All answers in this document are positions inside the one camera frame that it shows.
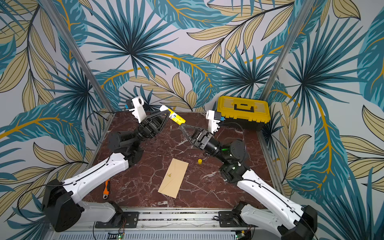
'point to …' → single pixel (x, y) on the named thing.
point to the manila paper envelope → (172, 180)
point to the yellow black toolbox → (247, 113)
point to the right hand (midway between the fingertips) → (180, 128)
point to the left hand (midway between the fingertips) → (170, 114)
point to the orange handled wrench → (106, 192)
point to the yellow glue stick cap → (200, 161)
